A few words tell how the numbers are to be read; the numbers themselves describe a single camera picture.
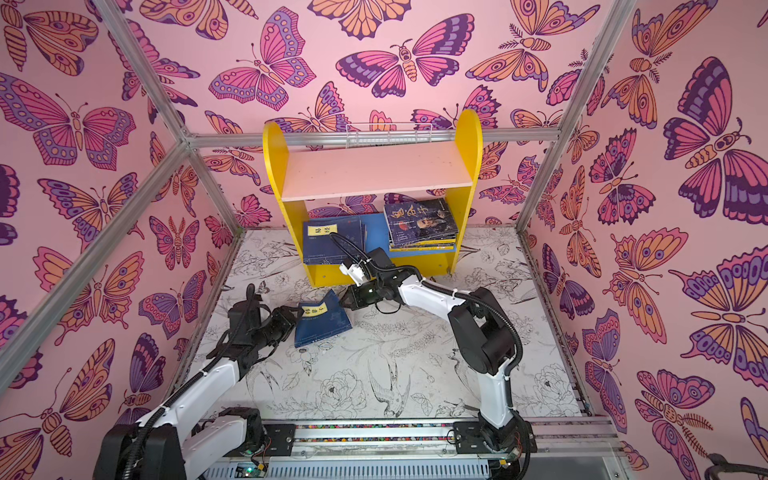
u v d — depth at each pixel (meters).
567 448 0.73
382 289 0.71
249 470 0.72
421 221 0.93
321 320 0.88
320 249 0.91
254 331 0.69
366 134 0.92
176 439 0.43
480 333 0.50
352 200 1.16
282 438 0.73
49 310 0.55
